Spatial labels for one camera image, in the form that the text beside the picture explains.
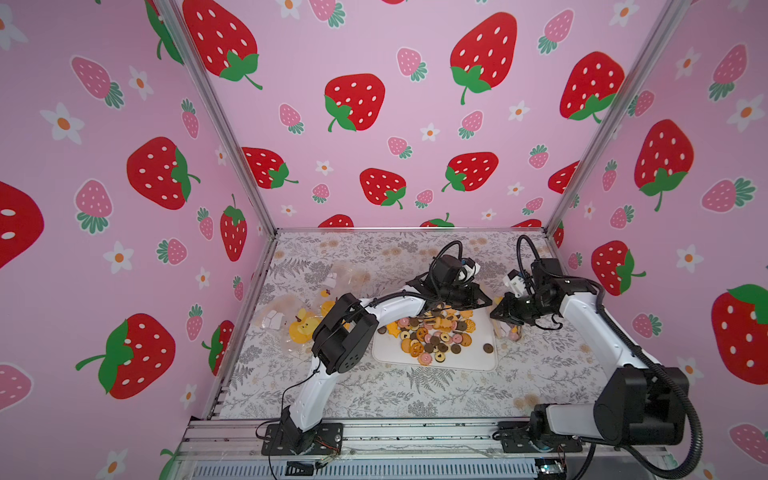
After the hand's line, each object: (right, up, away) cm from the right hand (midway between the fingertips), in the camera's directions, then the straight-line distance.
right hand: (491, 315), depth 82 cm
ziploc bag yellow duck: (-45, +9, +19) cm, 50 cm away
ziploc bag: (+5, -5, +2) cm, 7 cm away
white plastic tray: (-1, -13, +6) cm, 15 cm away
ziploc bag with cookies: (-60, -4, +6) cm, 61 cm away
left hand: (+1, +3, 0) cm, 4 cm away
